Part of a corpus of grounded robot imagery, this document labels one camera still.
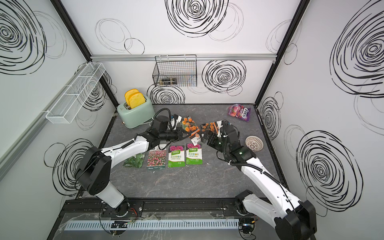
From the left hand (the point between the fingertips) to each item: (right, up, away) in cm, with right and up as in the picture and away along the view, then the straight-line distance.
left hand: (191, 135), depth 81 cm
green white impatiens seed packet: (-9, -15, +10) cm, 20 cm away
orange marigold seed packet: (0, +3, +3) cm, 5 cm away
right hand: (+8, 0, -5) cm, 10 cm away
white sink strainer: (+41, -7, +15) cm, 44 cm away
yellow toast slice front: (-36, +22, +15) cm, 45 cm away
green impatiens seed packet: (+2, -13, +12) cm, 18 cm away
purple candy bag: (+36, +15, +31) cm, 50 cm away
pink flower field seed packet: (-22, -17, +10) cm, 29 cm away
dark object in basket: (-14, +31, +8) cm, 35 cm away
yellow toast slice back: (-41, +25, +15) cm, 51 cm away
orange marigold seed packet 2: (+15, +3, +25) cm, 30 cm away
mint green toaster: (-36, +14, +16) cm, 42 cm away
